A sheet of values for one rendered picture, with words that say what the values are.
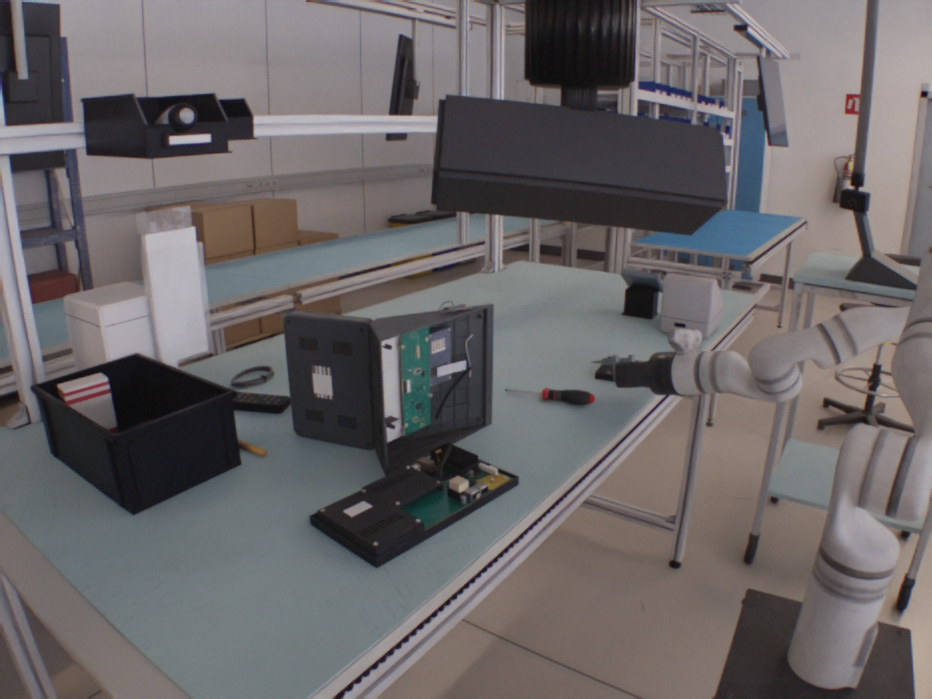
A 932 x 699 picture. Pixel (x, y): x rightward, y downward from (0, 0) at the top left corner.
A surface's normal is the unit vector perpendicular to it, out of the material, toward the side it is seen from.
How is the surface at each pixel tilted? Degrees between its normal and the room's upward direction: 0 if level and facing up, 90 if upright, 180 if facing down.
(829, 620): 90
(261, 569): 0
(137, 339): 90
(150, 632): 0
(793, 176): 90
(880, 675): 0
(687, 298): 90
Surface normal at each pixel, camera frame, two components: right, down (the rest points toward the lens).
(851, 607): -0.42, 0.29
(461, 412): 0.44, 0.29
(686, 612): 0.00, -0.95
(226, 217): 0.82, 0.18
